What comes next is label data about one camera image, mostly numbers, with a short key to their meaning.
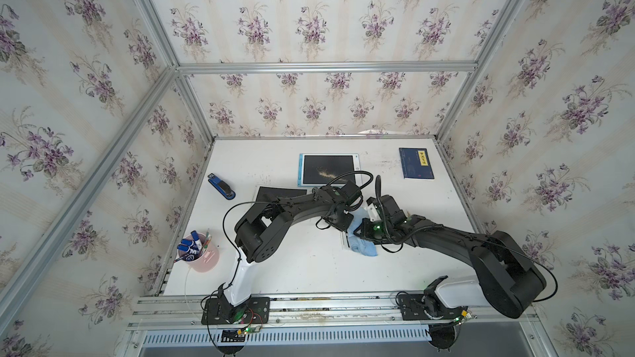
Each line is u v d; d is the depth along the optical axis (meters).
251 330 0.69
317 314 0.73
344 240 0.88
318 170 1.08
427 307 0.66
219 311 0.63
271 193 1.04
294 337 0.76
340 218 0.78
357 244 0.81
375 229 0.76
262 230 0.50
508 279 0.42
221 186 1.00
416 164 1.11
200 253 0.76
